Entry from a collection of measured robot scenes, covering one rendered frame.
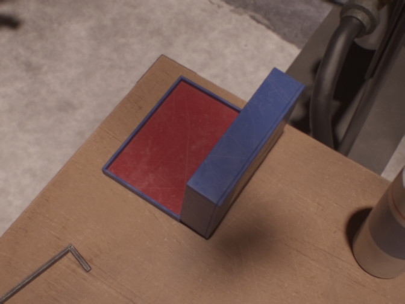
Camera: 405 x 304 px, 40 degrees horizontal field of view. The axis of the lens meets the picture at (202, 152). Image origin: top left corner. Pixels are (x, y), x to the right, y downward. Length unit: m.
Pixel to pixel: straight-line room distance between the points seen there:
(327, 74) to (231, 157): 0.31
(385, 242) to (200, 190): 0.18
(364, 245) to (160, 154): 0.25
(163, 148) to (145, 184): 0.05
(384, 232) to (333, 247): 0.10
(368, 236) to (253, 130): 0.15
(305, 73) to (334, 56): 0.52
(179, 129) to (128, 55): 0.69
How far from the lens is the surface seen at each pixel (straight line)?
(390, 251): 0.56
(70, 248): 0.62
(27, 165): 1.23
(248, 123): 0.54
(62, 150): 1.23
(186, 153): 0.65
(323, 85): 0.80
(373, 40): 1.06
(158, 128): 0.67
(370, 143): 1.25
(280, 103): 0.56
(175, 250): 0.61
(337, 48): 0.80
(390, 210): 0.51
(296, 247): 0.62
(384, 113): 1.30
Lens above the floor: 1.05
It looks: 62 degrees down
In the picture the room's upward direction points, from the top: straight up
